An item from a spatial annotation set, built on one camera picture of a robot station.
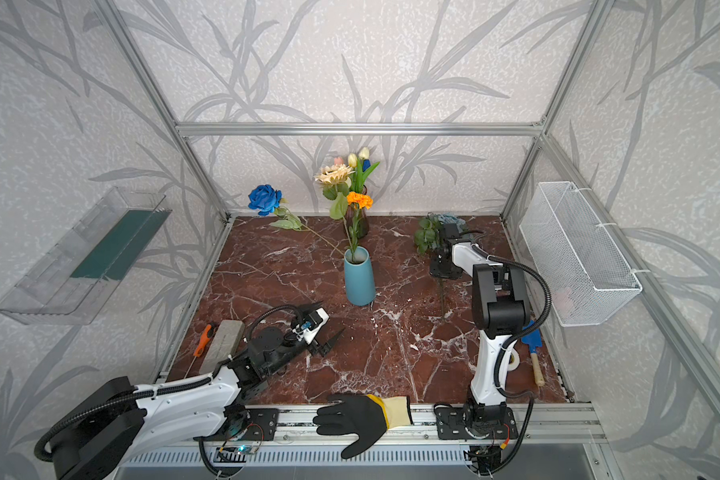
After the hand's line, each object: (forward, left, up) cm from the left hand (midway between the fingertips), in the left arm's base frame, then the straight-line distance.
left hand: (336, 308), depth 79 cm
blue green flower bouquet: (+30, -28, -7) cm, 42 cm away
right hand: (+23, -34, -13) cm, 43 cm away
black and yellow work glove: (-23, -8, -12) cm, 28 cm away
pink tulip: (+45, +2, +14) cm, 47 cm away
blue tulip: (+45, -7, +13) cm, 47 cm away
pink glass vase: (+20, -5, +13) cm, 24 cm away
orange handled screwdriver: (-7, +40, -13) cm, 43 cm away
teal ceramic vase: (+9, -6, +1) cm, 11 cm away
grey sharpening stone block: (-6, +32, -12) cm, 35 cm away
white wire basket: (-2, -54, +22) cm, 58 cm away
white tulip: (+47, -6, +15) cm, 50 cm away
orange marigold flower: (+22, -5, +18) cm, 29 cm away
